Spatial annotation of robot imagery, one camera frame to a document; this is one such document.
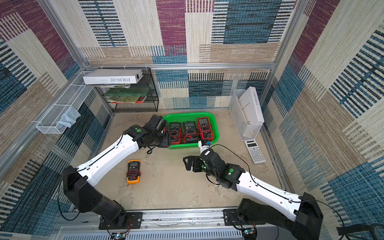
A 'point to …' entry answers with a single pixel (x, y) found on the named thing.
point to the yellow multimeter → (133, 171)
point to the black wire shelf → (141, 97)
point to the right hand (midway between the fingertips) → (189, 158)
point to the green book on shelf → (130, 95)
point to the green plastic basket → (187, 117)
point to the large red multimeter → (175, 133)
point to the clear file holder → (246, 131)
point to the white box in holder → (251, 105)
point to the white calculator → (256, 155)
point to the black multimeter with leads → (166, 141)
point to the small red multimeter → (205, 128)
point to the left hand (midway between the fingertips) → (166, 139)
